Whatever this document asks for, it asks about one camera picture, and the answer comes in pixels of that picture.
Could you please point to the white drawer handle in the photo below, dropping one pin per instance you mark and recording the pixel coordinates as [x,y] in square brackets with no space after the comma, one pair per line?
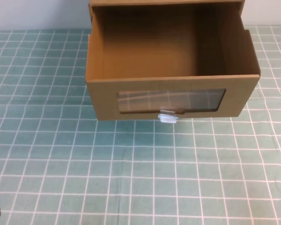
[165,118]

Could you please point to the brown cardboard drawer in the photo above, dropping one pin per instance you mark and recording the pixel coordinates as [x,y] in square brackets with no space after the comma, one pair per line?
[193,61]

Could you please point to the cyan checkered tablecloth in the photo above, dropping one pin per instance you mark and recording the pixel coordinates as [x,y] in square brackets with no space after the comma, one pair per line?
[59,165]

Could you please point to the upper cardboard box shell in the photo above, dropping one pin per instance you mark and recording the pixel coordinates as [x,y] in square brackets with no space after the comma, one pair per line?
[96,5]

